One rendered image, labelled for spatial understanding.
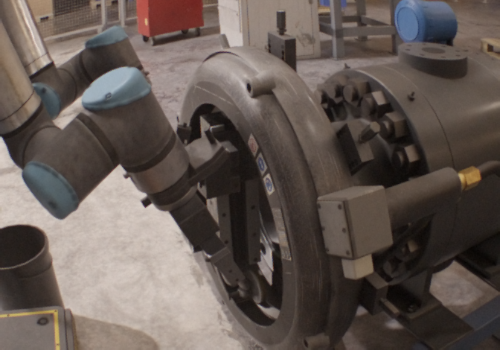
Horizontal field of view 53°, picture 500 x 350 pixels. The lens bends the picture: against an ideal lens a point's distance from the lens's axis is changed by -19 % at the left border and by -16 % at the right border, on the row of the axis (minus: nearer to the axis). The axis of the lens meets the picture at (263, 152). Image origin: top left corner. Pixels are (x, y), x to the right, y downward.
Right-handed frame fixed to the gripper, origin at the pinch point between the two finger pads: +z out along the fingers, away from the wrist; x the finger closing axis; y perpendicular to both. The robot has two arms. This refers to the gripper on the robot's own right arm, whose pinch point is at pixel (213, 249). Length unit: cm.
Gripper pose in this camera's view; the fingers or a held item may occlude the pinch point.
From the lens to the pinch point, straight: 92.8
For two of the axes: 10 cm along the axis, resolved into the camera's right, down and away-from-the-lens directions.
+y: -8.1, 5.5, -1.8
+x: 4.6, 4.2, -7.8
